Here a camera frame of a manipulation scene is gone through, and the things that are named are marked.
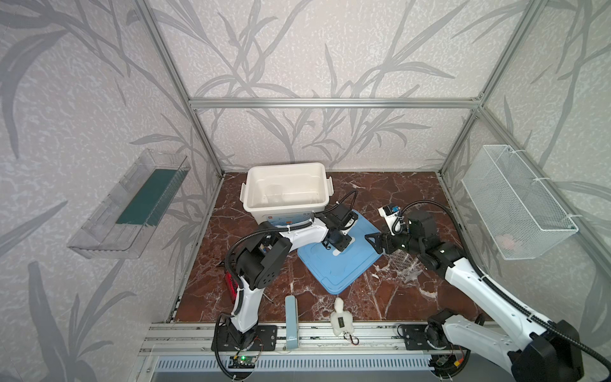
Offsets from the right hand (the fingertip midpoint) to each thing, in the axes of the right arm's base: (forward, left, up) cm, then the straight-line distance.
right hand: (375, 224), depth 80 cm
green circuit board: (-37, +43, -18) cm, 60 cm away
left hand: (+4, +8, -15) cm, 17 cm away
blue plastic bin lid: (-10, +13, -16) cm, 23 cm away
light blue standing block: (-28, +28, -12) cm, 41 cm away
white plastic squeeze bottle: (-27, +12, -13) cm, 32 cm away
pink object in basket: (-8, -38, +3) cm, 39 cm away
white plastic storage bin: (+25, +34, -14) cm, 45 cm away
